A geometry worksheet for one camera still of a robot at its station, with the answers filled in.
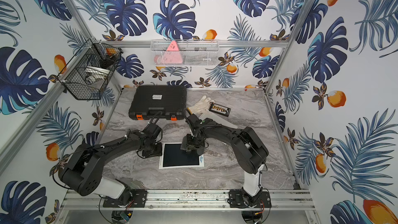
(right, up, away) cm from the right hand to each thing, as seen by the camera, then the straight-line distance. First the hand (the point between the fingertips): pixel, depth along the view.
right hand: (188, 147), depth 88 cm
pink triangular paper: (-9, +53, +2) cm, 54 cm away
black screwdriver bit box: (+19, +22, +20) cm, 35 cm away
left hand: (-16, -3, 0) cm, 17 cm away
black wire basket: (-56, +54, +3) cm, 78 cm away
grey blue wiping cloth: (+7, -2, -1) cm, 7 cm away
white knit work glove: (+7, +23, +22) cm, 33 cm away
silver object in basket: (-48, +40, -7) cm, 62 cm away
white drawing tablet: (-9, -6, +2) cm, 11 cm away
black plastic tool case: (-29, +28, +19) cm, 45 cm away
